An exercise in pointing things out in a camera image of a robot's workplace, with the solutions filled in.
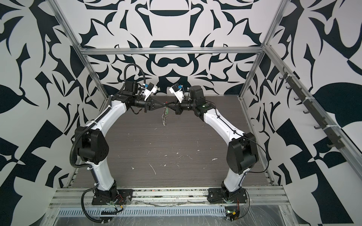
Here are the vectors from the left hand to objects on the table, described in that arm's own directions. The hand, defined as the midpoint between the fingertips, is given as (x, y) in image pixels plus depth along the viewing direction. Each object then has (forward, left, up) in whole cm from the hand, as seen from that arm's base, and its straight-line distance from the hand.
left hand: (164, 104), depth 79 cm
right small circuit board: (-49, -33, -28) cm, 65 cm away
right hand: (-1, -1, +2) cm, 3 cm away
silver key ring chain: (-6, 0, -3) cm, 6 cm away
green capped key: (-4, -2, -1) cm, 5 cm away
